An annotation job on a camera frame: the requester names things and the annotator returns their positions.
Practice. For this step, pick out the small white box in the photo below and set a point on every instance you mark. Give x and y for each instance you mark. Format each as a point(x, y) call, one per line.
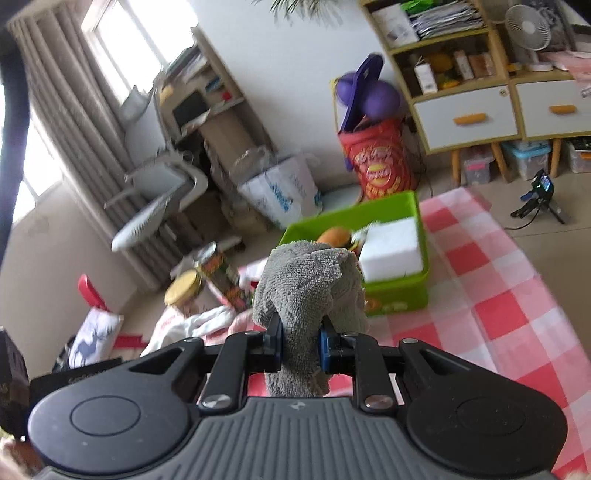
point(425, 78)

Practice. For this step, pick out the stack of papers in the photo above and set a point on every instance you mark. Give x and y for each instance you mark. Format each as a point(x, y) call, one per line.
point(445, 18)

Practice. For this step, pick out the grey towel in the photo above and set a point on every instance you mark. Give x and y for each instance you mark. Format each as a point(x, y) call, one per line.
point(300, 286)

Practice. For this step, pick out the pink cloth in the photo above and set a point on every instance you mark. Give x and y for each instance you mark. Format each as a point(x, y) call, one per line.
point(572, 64)

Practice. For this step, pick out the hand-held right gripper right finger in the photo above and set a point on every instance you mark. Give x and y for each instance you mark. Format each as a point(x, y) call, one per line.
point(325, 350)

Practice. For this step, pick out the white shopping bag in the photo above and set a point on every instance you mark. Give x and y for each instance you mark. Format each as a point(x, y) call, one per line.
point(277, 189)

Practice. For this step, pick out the yellow toy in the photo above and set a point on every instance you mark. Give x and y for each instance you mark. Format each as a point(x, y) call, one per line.
point(443, 69)

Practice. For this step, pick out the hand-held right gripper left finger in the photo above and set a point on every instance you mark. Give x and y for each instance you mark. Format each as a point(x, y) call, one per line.
point(277, 344)

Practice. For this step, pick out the beige curtain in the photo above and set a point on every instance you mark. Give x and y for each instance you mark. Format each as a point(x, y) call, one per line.
point(69, 115)

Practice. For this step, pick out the clear storage box pink lid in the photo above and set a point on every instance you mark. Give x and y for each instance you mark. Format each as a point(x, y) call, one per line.
point(478, 168)

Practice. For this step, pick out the black and yellow can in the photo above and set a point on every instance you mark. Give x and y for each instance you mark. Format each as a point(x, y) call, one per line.
point(219, 272)

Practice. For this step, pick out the wooden desk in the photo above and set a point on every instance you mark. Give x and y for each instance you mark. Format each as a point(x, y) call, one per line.
point(226, 129)

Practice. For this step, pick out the red and white checkered tablecloth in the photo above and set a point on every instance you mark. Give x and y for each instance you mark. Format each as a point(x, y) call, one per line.
point(485, 300)

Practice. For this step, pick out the cookie jar with gold lid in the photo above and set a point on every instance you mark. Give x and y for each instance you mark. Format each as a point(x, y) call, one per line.
point(182, 286)

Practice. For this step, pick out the red snack bucket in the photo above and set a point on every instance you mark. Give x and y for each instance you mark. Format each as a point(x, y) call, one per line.
point(378, 161)

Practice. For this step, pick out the white foam block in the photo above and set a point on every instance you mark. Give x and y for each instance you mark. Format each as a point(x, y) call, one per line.
point(392, 249)

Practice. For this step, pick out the white pillow with deer print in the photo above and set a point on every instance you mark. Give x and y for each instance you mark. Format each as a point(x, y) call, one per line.
point(97, 337)

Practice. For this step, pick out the green potted plant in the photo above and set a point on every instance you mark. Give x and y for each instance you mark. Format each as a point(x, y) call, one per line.
point(300, 7)

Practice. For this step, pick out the burger plush toy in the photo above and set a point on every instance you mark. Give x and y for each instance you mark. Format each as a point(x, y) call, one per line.
point(334, 236)

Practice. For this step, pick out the purple hopper ball toy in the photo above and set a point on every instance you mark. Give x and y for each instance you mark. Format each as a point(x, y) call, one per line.
point(378, 99)

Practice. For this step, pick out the white desk fan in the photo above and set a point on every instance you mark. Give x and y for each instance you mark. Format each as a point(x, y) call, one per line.
point(526, 23)

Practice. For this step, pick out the red plastic chair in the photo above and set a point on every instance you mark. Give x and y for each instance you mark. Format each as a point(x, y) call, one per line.
point(90, 288)

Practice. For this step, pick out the wooden cabinet with white drawers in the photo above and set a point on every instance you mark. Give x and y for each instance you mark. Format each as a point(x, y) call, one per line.
point(466, 120)

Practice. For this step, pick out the white cloth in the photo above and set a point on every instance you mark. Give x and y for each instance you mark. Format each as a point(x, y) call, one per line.
point(203, 323)

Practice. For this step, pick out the clear storage box blue lid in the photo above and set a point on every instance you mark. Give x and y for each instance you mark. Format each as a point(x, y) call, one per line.
point(526, 159)

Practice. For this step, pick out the camera on small tripod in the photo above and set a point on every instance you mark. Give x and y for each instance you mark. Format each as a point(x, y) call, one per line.
point(540, 184)

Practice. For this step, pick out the green plastic box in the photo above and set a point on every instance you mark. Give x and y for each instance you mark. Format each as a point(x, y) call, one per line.
point(401, 295)

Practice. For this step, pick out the grey office chair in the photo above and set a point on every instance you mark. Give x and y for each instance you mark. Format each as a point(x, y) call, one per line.
point(147, 212)

